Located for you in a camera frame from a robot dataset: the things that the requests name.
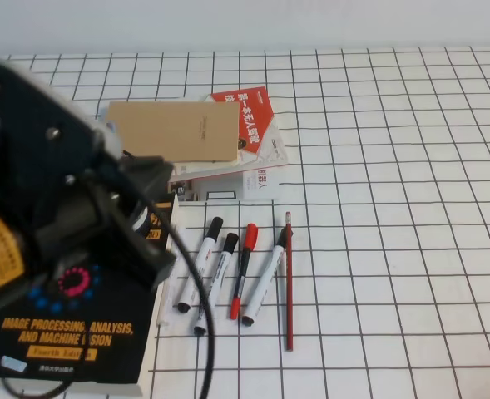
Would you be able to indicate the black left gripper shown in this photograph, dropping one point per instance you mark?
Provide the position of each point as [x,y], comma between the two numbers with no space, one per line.
[68,188]

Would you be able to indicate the red pencil with eraser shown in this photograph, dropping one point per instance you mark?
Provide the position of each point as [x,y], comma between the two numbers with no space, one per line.
[289,284]

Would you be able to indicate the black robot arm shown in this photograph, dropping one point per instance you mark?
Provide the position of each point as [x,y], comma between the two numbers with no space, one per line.
[68,193]

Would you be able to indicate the white slim pen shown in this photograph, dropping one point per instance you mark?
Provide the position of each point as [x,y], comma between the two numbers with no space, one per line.
[167,296]

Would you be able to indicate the brown kraft notebook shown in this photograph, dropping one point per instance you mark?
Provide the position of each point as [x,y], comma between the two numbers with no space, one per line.
[178,131]

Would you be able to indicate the black cap whiteboard marker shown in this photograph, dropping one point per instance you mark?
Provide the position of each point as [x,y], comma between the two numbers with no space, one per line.
[190,291]

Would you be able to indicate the black image processing textbook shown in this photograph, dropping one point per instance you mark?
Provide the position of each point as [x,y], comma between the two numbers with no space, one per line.
[90,325]

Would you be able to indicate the black cap white marker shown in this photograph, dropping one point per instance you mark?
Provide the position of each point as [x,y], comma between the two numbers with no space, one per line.
[226,254]

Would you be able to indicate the white book under stack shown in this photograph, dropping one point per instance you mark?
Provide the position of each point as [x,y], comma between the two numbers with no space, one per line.
[203,181]

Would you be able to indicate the red and black marker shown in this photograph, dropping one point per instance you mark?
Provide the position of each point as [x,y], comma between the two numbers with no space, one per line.
[249,243]

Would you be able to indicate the red and white book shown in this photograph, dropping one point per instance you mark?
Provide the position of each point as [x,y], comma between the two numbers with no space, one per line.
[260,144]

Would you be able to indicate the black cap marker right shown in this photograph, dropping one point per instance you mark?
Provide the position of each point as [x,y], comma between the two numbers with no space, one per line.
[282,246]

